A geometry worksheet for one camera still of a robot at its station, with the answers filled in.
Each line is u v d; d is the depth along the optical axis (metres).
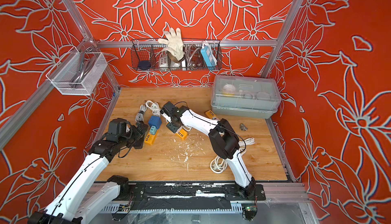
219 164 0.78
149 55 1.01
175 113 0.67
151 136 0.90
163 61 0.94
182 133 0.92
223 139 0.53
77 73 0.76
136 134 0.70
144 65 0.95
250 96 0.93
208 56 0.88
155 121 0.91
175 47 0.90
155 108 1.04
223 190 0.74
